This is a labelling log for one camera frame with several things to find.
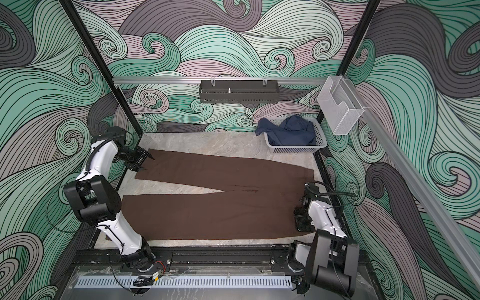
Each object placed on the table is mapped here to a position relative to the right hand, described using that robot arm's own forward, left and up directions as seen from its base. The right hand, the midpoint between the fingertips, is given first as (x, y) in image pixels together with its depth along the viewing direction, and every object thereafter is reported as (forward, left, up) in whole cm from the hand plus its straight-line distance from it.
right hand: (297, 220), depth 85 cm
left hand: (+22, +68, +18) cm, 74 cm away
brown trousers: (+5, +14, +2) cm, 15 cm away
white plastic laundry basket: (+44, -21, +7) cm, 49 cm away
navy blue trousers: (+51, -7, +8) cm, 52 cm away
